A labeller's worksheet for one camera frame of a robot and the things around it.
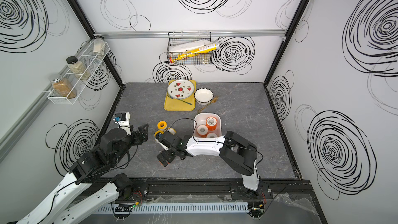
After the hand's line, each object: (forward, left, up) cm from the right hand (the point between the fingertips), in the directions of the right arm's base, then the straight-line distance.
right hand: (165, 153), depth 82 cm
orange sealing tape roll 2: (+16, -20, -4) cm, 26 cm away
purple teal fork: (+39, -4, -3) cm, 39 cm away
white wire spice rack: (+46, +49, +25) cm, 72 cm away
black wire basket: (+44, -10, +29) cm, 54 cm away
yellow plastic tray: (+36, +2, -4) cm, 36 cm away
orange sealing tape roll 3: (+13, -25, -3) cm, 28 cm away
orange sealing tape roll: (+19, -25, 0) cm, 31 cm away
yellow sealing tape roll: (+18, +6, -2) cm, 20 cm away
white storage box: (+23, -18, -2) cm, 29 cm away
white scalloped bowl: (+43, -20, -3) cm, 48 cm away
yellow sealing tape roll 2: (+15, -1, -3) cm, 15 cm away
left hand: (+5, +8, +21) cm, 23 cm away
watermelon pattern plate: (+49, -2, -3) cm, 49 cm away
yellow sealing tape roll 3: (+13, +7, -1) cm, 15 cm away
